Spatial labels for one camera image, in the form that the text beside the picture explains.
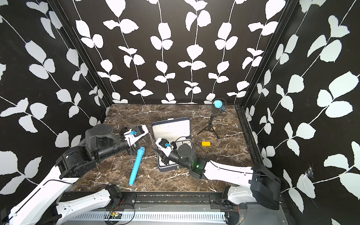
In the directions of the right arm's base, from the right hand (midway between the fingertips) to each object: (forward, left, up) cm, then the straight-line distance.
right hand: (153, 144), depth 67 cm
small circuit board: (-27, +21, -26) cm, 43 cm away
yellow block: (+14, -29, -25) cm, 41 cm away
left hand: (0, +1, +11) cm, 11 cm away
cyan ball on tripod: (+29, -36, -1) cm, 46 cm away
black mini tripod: (+25, -33, -19) cm, 45 cm away
